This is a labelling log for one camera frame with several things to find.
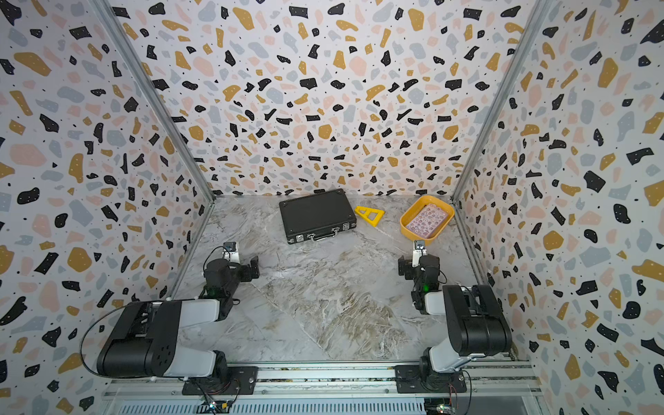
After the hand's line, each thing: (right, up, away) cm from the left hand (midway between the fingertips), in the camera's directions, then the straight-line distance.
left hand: (245, 257), depth 92 cm
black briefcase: (+24, +15, +18) cm, 34 cm away
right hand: (+63, 0, +3) cm, 63 cm away
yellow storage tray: (+66, +18, +22) cm, 71 cm away
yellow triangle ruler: (+45, +15, +22) cm, 52 cm away
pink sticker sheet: (+70, +13, +18) cm, 74 cm away
